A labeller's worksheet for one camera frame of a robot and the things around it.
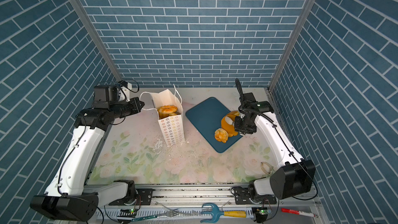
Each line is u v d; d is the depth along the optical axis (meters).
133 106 0.62
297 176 0.40
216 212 0.68
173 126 0.77
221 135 0.88
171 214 0.69
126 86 0.64
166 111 0.84
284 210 0.69
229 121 0.88
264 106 0.54
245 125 0.65
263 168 0.83
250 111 0.55
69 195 0.37
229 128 0.87
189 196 0.76
